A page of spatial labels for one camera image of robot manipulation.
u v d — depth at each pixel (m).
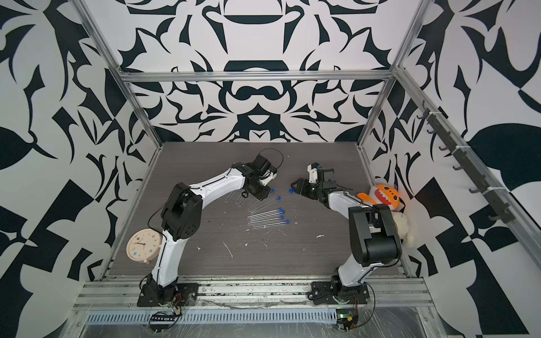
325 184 0.74
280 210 0.95
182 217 0.54
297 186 0.87
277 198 0.99
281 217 0.93
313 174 0.87
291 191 1.00
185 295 0.74
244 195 0.80
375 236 0.47
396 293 0.76
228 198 0.64
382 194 0.90
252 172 0.71
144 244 0.83
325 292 0.74
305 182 0.85
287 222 0.92
